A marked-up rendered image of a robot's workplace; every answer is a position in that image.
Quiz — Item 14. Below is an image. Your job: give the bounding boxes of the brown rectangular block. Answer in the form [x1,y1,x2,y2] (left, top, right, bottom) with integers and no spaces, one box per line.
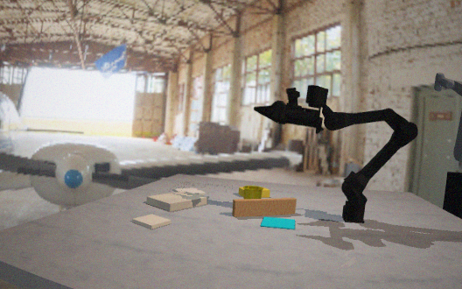
[232,197,297,217]

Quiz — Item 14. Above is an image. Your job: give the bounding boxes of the yellow flat block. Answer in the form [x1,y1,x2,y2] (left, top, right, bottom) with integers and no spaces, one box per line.
[239,187,270,198]

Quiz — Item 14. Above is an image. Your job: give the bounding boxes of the beige flat square block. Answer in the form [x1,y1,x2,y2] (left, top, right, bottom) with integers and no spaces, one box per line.
[132,214,172,229]

